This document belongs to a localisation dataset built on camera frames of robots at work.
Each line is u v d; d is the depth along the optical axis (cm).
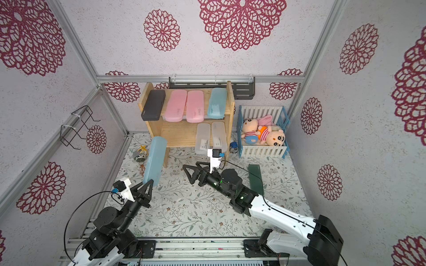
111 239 54
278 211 47
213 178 59
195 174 57
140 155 100
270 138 100
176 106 72
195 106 70
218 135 89
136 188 64
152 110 76
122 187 57
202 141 85
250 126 104
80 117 78
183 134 93
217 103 71
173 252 73
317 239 40
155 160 66
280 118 113
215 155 60
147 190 66
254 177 102
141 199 59
